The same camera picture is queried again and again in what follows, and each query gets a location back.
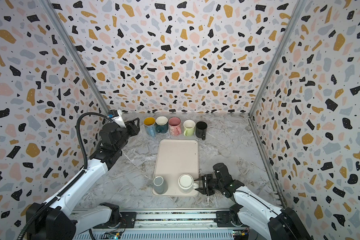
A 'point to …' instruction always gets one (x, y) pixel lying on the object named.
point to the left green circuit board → (112, 235)
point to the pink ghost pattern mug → (174, 125)
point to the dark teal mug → (161, 124)
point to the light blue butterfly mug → (149, 123)
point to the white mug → (185, 182)
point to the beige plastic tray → (175, 158)
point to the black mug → (201, 128)
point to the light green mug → (189, 127)
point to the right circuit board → (241, 234)
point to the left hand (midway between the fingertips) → (134, 117)
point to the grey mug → (159, 185)
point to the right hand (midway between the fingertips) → (191, 180)
